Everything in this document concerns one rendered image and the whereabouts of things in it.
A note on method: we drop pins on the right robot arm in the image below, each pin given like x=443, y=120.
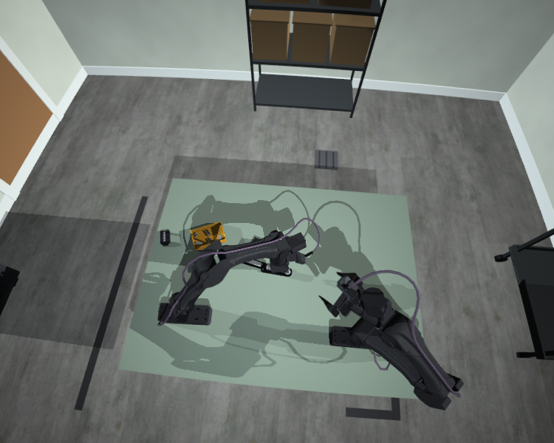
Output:
x=395, y=329

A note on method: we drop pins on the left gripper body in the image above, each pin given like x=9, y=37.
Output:
x=282, y=266

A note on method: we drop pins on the orange tray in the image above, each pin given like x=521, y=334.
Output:
x=215, y=230

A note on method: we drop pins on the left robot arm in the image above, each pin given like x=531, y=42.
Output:
x=207, y=273

